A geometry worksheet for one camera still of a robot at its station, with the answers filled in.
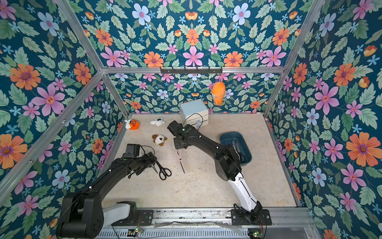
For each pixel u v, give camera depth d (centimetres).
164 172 89
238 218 73
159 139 101
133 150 69
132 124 108
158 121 111
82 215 41
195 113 81
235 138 103
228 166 56
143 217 74
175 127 72
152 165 91
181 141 66
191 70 93
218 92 98
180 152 88
